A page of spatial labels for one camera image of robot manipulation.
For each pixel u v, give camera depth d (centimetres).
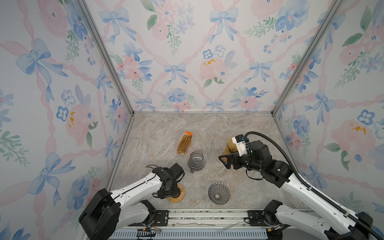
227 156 64
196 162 93
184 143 95
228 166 65
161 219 74
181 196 79
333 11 70
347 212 40
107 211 40
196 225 73
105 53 85
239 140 64
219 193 80
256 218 74
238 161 64
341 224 40
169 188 68
